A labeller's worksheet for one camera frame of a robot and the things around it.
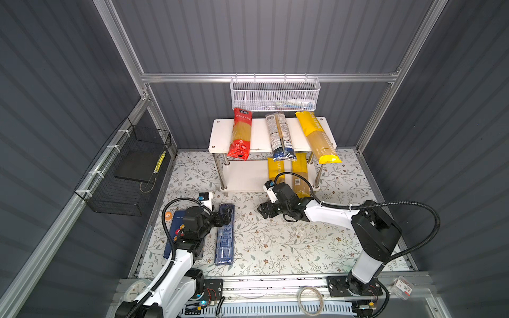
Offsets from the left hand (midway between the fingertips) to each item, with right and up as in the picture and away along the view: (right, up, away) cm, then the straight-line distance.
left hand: (224, 207), depth 83 cm
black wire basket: (-38, +11, -11) cm, 41 cm away
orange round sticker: (-29, -6, +11) cm, 31 cm away
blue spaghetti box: (+1, -16, -2) cm, 16 cm away
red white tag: (+68, -27, -11) cm, 74 cm away
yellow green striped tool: (-25, +19, -5) cm, 32 cm away
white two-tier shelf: (+12, +14, +17) cm, 25 cm away
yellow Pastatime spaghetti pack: (+23, +17, +18) cm, 34 cm away
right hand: (+18, 0, +6) cm, 19 cm away
